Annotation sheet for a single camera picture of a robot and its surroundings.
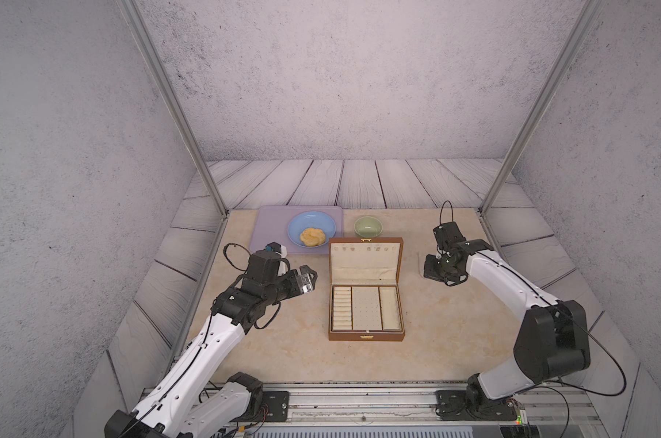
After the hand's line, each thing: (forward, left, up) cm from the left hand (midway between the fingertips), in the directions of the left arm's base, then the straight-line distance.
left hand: (310, 278), depth 76 cm
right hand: (+7, -38, -9) cm, 39 cm away
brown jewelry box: (+1, -17, -15) cm, 22 cm away
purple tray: (+40, +20, -20) cm, 49 cm away
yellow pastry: (+29, +2, -17) cm, 34 cm away
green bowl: (+35, -21, -17) cm, 44 cm away
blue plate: (+41, +5, -19) cm, 46 cm away
